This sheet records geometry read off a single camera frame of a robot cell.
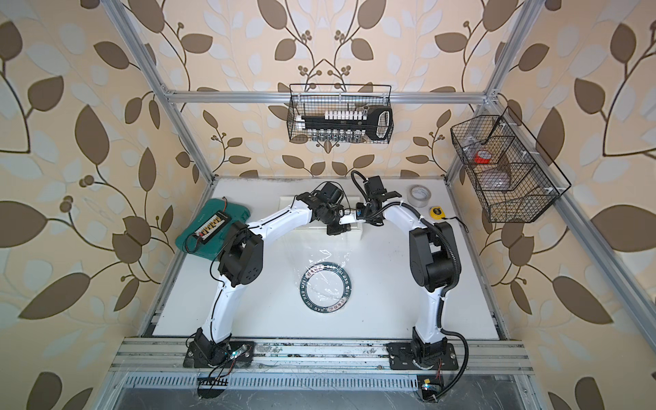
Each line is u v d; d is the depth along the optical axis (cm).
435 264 52
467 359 69
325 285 88
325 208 75
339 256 91
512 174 75
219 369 70
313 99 91
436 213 105
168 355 75
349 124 84
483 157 81
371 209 74
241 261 56
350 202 81
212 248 93
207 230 96
